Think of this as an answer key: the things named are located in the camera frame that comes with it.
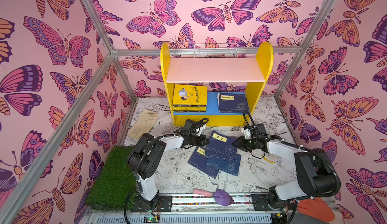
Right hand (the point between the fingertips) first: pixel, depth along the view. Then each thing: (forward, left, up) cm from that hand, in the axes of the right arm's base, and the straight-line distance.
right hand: (233, 142), depth 90 cm
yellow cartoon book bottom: (+21, +26, +17) cm, 38 cm away
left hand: (+1, +14, +1) cm, 14 cm away
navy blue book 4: (-13, +3, -3) cm, 14 cm away
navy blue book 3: (-10, +21, -4) cm, 24 cm away
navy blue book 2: (-1, +8, -1) cm, 8 cm away
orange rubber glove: (-32, -37, -5) cm, 49 cm away
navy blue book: (+22, 0, +11) cm, 25 cm away
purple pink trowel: (-28, +9, -3) cm, 30 cm away
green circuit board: (-37, +44, -7) cm, 58 cm away
